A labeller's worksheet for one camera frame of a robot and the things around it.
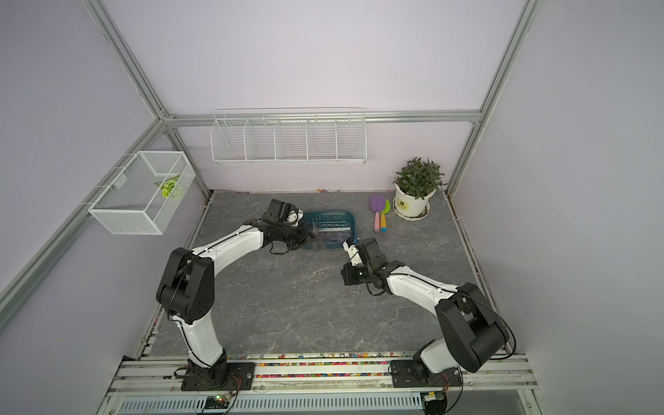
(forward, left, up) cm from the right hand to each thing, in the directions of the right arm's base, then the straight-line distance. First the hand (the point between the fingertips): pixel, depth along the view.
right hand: (341, 270), depth 88 cm
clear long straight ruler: (+23, -1, -7) cm, 24 cm away
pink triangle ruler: (+9, +9, +5) cm, 14 cm away
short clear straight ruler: (+27, +4, -5) cm, 28 cm away
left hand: (+9, +8, +6) cm, 13 cm away
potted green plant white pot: (+31, -29, +11) cm, 44 cm away
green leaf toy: (+17, +54, +23) cm, 61 cm away
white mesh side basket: (+17, +63, +21) cm, 69 cm away
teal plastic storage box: (+17, +4, -7) cm, 19 cm away
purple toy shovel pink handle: (+36, -16, -7) cm, 40 cm away
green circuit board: (-36, +35, -8) cm, 51 cm away
